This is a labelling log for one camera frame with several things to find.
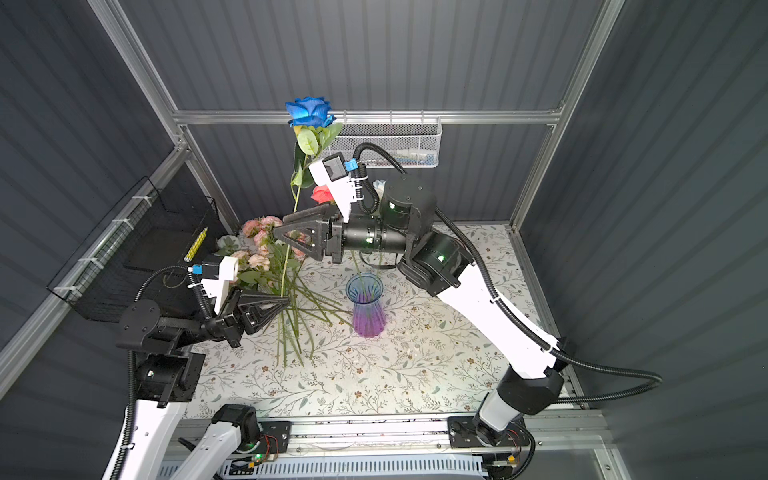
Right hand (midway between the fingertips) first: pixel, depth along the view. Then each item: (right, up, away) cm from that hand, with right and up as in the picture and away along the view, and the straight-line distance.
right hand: (281, 237), depth 44 cm
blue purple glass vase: (+9, -22, +50) cm, 55 cm away
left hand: (-1, -11, +8) cm, 14 cm away
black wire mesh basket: (-48, -2, +32) cm, 57 cm away
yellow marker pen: (-35, -1, +34) cm, 49 cm away
